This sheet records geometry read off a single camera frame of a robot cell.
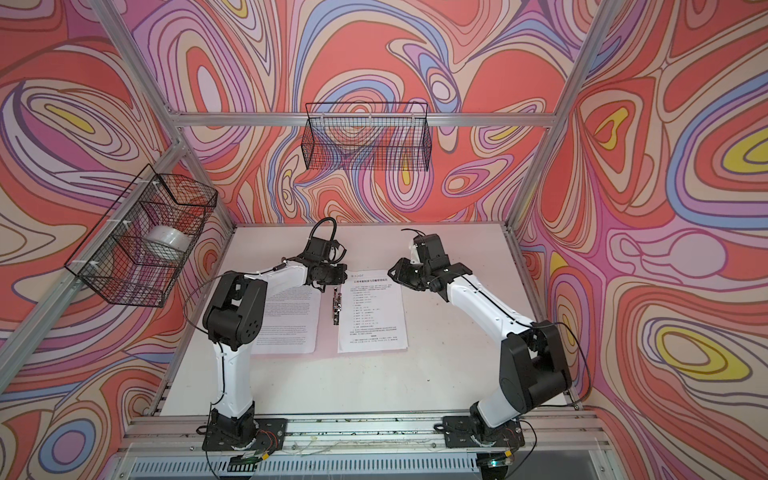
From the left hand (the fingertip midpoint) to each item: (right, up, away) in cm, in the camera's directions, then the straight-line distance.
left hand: (350, 273), depth 103 cm
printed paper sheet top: (-17, -15, -11) cm, 25 cm away
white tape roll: (-42, +10, -29) cm, 52 cm away
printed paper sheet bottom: (+8, -13, -7) cm, 17 cm away
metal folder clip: (-3, -10, -7) cm, 13 cm away
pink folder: (-6, -19, -11) cm, 23 cm away
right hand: (+15, -1, -17) cm, 23 cm away
